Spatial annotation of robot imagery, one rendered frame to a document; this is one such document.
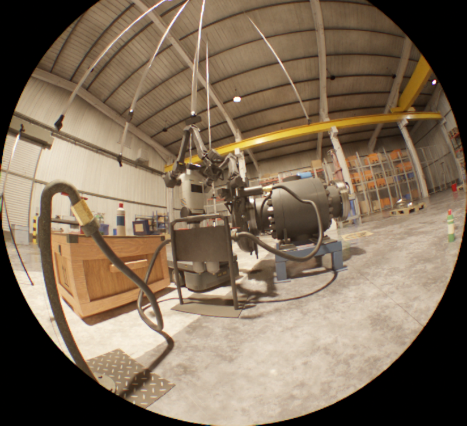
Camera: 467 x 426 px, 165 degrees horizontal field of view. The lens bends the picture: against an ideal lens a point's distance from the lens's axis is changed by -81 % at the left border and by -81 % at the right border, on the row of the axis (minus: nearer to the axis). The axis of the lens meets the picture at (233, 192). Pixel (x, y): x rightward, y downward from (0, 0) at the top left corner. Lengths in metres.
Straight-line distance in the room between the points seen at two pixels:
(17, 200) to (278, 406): 8.96
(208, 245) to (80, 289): 0.76
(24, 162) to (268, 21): 12.04
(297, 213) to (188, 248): 0.92
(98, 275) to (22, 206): 7.97
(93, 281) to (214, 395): 0.77
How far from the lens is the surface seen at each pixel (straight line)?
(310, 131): 9.88
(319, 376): 0.58
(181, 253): 1.03
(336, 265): 1.43
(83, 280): 0.97
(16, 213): 8.84
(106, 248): 0.52
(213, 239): 0.91
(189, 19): 8.29
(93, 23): 9.46
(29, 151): 9.40
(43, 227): 0.45
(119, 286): 1.11
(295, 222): 1.44
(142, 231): 1.29
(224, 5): 8.14
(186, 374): 0.63
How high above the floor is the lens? 0.46
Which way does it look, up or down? 14 degrees up
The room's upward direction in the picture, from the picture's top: 6 degrees counter-clockwise
